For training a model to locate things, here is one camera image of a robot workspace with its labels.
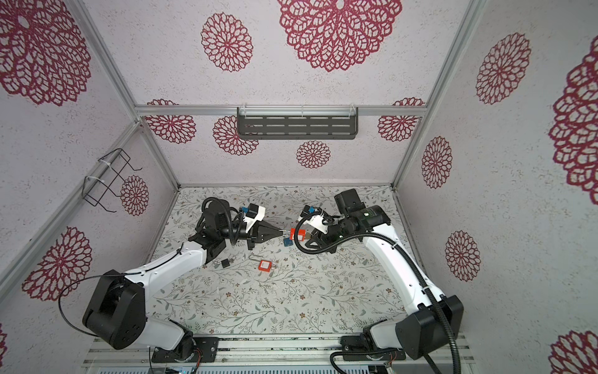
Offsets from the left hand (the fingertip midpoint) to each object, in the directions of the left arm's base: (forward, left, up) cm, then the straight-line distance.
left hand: (280, 234), depth 73 cm
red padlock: (+1, +8, -24) cm, 25 cm away
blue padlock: (+12, -1, -25) cm, 27 cm away
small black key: (+2, +24, -24) cm, 33 cm away
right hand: (0, -10, -1) cm, 10 cm away
